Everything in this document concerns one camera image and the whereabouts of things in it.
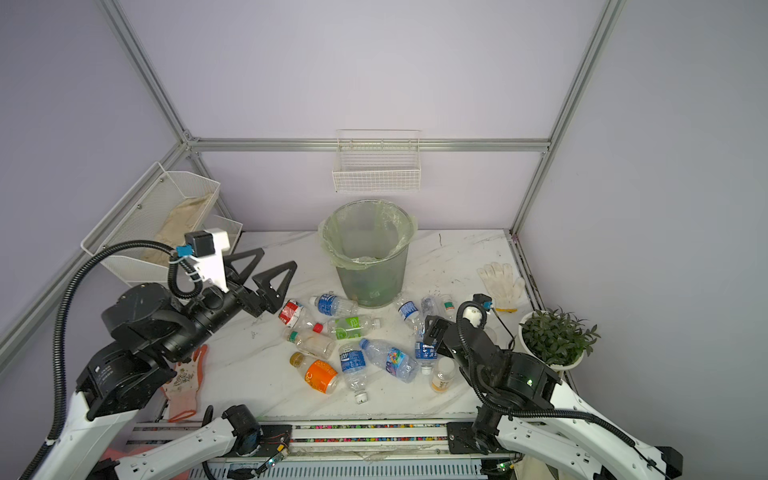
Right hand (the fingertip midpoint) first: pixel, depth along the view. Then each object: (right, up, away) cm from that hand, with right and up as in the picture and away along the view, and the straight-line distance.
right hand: (434, 325), depth 68 cm
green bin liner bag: (-20, +24, +25) cm, 40 cm away
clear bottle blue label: (0, -12, +14) cm, 18 cm away
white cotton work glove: (+29, +6, +36) cm, 47 cm away
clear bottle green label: (-23, -5, +20) cm, 31 cm away
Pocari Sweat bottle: (-21, -13, +13) cm, 28 cm away
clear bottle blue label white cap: (-29, +1, +25) cm, 38 cm away
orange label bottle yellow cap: (-30, -16, +12) cm, 36 cm away
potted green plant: (+30, -4, +4) cm, 31 cm away
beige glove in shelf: (-70, +24, +12) cm, 75 cm away
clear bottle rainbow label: (-9, -13, +12) cm, 20 cm away
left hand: (-30, +15, -17) cm, 38 cm away
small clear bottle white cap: (+3, -13, +5) cm, 14 cm away
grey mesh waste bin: (-14, +7, +30) cm, 34 cm away
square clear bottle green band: (-33, -10, +21) cm, 40 cm away
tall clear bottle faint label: (+7, 0, +27) cm, 28 cm away
